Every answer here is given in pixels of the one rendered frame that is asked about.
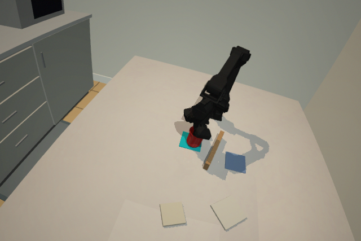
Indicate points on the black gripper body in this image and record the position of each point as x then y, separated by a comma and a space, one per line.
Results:
202, 130

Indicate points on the red translucent cup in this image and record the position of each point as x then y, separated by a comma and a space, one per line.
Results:
192, 140

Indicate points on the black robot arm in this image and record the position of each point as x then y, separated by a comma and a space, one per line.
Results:
219, 86

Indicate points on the beige square tile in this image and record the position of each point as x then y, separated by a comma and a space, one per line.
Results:
172, 214

